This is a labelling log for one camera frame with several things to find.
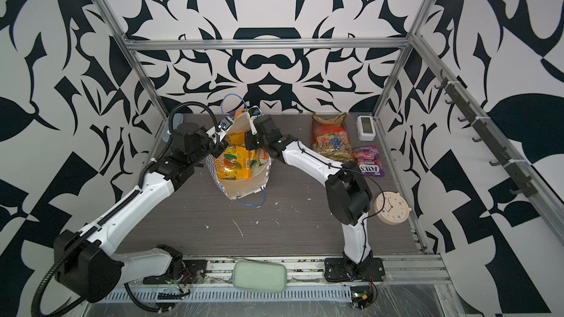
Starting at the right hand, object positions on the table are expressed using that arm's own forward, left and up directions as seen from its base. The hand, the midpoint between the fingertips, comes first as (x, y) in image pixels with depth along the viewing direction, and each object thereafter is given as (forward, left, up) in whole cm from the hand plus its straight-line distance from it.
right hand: (245, 131), depth 86 cm
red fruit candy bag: (+8, -36, -15) cm, 40 cm away
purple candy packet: (-2, -53, -19) cm, 56 cm away
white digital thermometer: (+16, -56, -18) cm, 61 cm away
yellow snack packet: (-6, +4, -12) cm, 14 cm away
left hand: (-4, +7, +8) cm, 11 cm away
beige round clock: (-24, -58, -20) cm, 66 cm away
